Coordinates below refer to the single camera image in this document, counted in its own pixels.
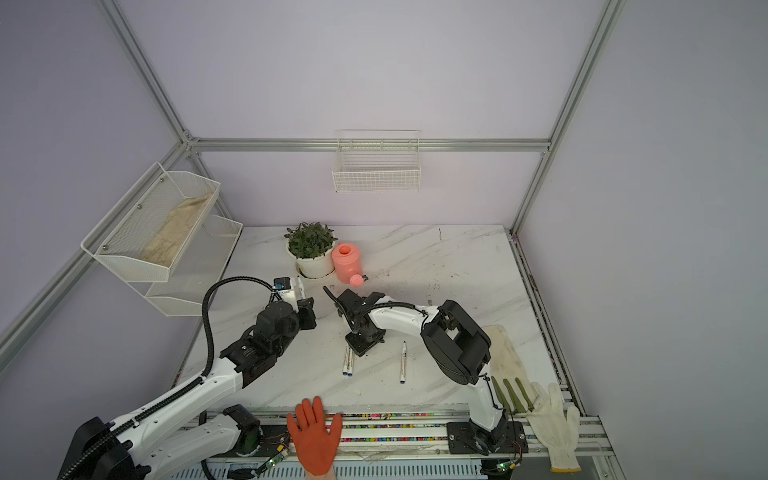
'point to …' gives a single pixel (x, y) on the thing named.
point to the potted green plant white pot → (313, 247)
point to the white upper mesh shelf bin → (146, 230)
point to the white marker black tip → (301, 288)
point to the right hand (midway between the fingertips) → (358, 347)
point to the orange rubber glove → (317, 447)
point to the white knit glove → (558, 429)
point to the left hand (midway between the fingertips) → (310, 301)
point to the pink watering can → (347, 263)
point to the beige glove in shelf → (176, 229)
